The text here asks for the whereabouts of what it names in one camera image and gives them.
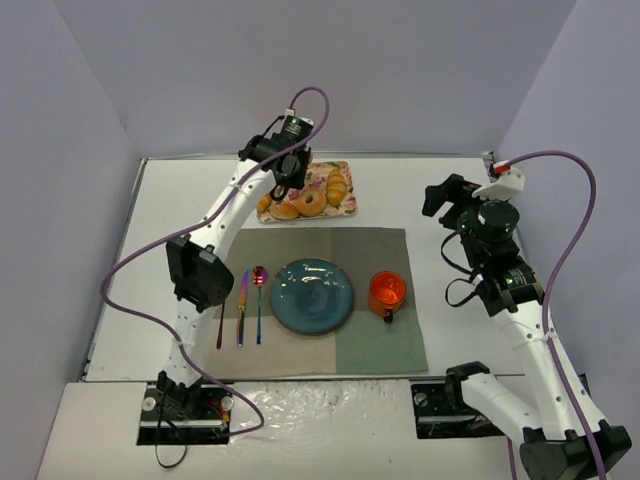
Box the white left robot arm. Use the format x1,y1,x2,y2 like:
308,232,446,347
157,110,313,407

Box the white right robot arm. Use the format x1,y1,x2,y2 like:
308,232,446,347
422,174,632,479

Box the floral rectangular tray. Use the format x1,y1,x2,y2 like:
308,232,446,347
256,160,357,223

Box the left striped croissant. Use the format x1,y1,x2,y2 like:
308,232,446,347
256,194,272,213

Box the striped croissant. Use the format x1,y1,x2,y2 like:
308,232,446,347
256,194,272,213
326,168,348,208

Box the round bun front left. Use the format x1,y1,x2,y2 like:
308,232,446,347
269,201,300,221

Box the glazed bagel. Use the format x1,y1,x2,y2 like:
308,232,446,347
296,187,327,217

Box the right striped croissant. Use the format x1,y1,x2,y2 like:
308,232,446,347
326,168,348,208

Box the iridescent spoon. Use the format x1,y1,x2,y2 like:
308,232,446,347
252,265,268,345

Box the orange mug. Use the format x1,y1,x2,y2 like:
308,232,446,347
368,271,407,324

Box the blue ceramic plate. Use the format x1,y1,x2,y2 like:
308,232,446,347
269,258,354,336

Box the iridescent knife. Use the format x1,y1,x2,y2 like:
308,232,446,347
236,270,249,347

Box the grey patchwork placemat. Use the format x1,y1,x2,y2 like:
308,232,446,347
205,227,428,380

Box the iridescent fork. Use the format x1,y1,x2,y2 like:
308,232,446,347
215,302,226,350

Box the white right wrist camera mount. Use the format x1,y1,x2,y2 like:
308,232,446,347
472,161,525,201

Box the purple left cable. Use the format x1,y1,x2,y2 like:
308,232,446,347
100,86,331,436

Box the purple cable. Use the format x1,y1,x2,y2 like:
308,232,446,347
100,86,331,436
507,148,609,480

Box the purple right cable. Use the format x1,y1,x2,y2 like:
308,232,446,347
507,148,609,480

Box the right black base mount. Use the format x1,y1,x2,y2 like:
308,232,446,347
410,378,504,440

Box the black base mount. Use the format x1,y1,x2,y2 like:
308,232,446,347
410,378,504,440
136,383,233,446

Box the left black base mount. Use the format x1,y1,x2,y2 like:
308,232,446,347
136,383,233,446

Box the black thin cable loop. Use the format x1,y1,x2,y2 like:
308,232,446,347
154,414,190,470

